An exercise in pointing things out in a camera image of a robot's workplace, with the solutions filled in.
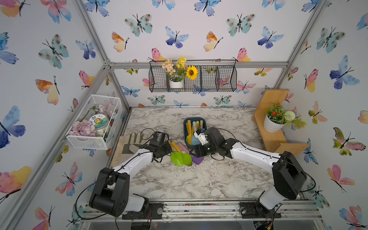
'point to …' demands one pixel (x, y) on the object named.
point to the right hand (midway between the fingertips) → (193, 150)
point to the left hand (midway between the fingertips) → (171, 147)
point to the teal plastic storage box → (192, 118)
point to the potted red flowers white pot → (277, 118)
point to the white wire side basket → (110, 106)
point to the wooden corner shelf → (275, 142)
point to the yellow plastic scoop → (189, 129)
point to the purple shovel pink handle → (197, 160)
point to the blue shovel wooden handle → (201, 124)
